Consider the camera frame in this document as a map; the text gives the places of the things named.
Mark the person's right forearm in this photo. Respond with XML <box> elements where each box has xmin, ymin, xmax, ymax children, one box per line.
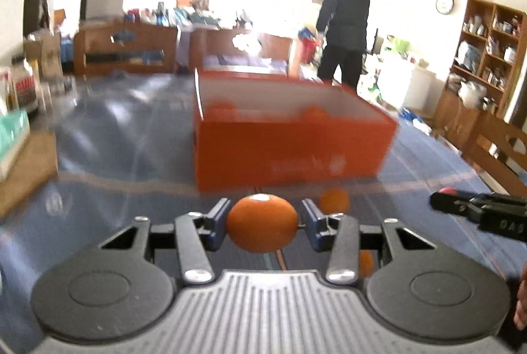
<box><xmin>514</xmin><ymin>267</ymin><xmax>527</xmax><ymax>332</ymax></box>

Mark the white plastic bag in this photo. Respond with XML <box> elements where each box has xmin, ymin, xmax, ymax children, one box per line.
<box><xmin>458</xmin><ymin>81</ymin><xmax>487</xmax><ymax>110</ymax></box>

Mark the wooden bookshelf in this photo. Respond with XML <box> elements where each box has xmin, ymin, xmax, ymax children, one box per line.
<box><xmin>434</xmin><ymin>0</ymin><xmax>527</xmax><ymax>141</ymax></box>

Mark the clear bottle with red label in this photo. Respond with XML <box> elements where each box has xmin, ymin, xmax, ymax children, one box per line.
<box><xmin>10</xmin><ymin>58</ymin><xmax>40</xmax><ymax>112</ymax></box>

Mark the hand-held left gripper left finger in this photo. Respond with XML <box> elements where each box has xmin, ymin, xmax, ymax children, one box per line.
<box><xmin>99</xmin><ymin>198</ymin><xmax>232</xmax><ymax>284</ymax></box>

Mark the wooden chair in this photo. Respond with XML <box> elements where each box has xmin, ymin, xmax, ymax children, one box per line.
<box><xmin>465</xmin><ymin>113</ymin><xmax>527</xmax><ymax>194</ymax></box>
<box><xmin>74</xmin><ymin>22</ymin><xmax>179</xmax><ymax>77</ymax></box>
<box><xmin>191</xmin><ymin>29</ymin><xmax>301</xmax><ymax>78</ymax></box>

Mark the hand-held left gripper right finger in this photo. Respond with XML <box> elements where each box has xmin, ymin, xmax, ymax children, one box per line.
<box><xmin>302</xmin><ymin>198</ymin><xmax>436</xmax><ymax>285</ymax></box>

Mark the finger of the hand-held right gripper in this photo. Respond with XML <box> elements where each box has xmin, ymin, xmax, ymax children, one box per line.
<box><xmin>430</xmin><ymin>191</ymin><xmax>482</xmax><ymax>221</ymax></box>

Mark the wooden cutting board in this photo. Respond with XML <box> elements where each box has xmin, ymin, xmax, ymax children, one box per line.
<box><xmin>0</xmin><ymin>132</ymin><xmax>58</xmax><ymax>215</ymax></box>

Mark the green tissue pack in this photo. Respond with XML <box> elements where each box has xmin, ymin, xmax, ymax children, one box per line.
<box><xmin>0</xmin><ymin>109</ymin><xmax>31</xmax><ymax>177</ymax></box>

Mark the white fridge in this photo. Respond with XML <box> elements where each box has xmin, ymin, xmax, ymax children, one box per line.
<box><xmin>381</xmin><ymin>60</ymin><xmax>431</xmax><ymax>112</ymax></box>

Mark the orange cardboard box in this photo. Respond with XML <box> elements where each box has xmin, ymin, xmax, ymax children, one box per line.
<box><xmin>193</xmin><ymin>68</ymin><xmax>398</xmax><ymax>193</ymax></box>

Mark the tall brown cardboard box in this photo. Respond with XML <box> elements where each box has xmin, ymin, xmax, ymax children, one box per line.
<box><xmin>23</xmin><ymin>36</ymin><xmax>62</xmax><ymax>80</ymax></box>

